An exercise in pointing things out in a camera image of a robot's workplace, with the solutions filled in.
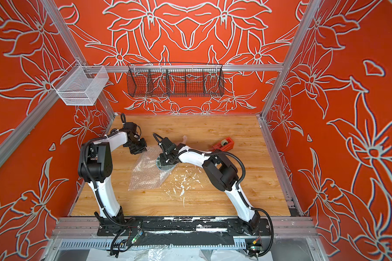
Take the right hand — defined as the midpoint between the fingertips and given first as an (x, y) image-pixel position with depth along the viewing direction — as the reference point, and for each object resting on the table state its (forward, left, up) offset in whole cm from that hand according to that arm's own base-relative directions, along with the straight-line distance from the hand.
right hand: (162, 158), depth 94 cm
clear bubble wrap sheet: (-9, +8, -2) cm, 12 cm away
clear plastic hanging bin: (+30, +47, +30) cm, 63 cm away
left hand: (+9, +12, -2) cm, 15 cm away
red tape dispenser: (+8, -38, +3) cm, 39 cm away
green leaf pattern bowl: (-8, -3, +3) cm, 9 cm away
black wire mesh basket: (+41, -3, +27) cm, 49 cm away
